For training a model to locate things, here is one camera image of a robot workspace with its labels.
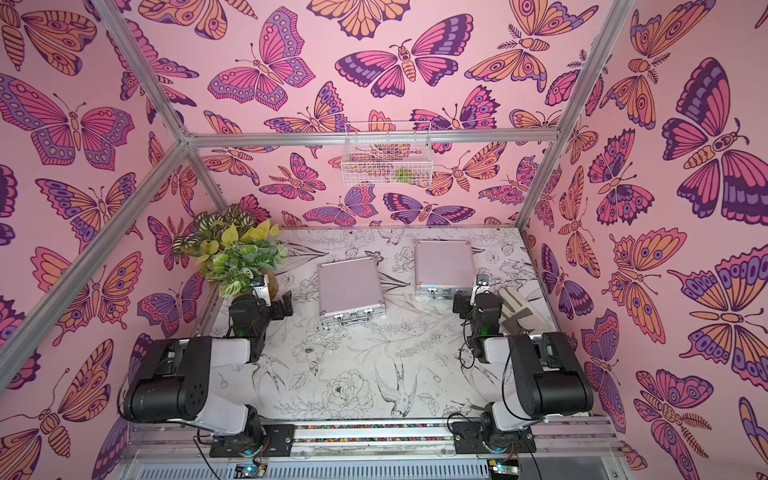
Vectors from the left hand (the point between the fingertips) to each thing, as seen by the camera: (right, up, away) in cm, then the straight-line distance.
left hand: (278, 289), depth 95 cm
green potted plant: (-7, +13, -14) cm, 21 cm away
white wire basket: (+35, +43, +1) cm, 55 cm away
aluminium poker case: (+23, -1, +2) cm, 23 cm away
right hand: (+63, 0, -1) cm, 63 cm away
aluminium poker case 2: (+54, +6, +11) cm, 56 cm away
